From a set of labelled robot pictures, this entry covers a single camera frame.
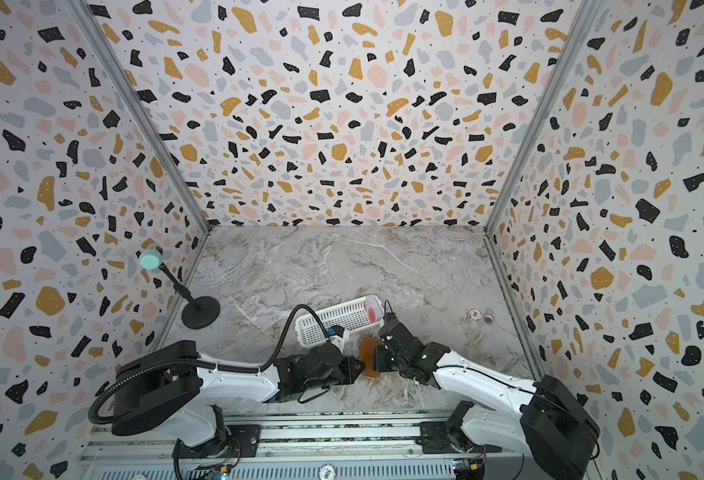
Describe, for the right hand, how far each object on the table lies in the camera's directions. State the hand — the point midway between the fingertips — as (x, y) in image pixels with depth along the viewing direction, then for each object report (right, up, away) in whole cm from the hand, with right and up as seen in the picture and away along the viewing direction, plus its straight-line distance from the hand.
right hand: (373, 351), depth 83 cm
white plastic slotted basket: (-7, +7, +15) cm, 18 cm away
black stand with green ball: (-55, +9, +12) cm, 57 cm away
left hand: (0, -3, -4) cm, 5 cm away
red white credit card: (0, +10, +12) cm, 16 cm away
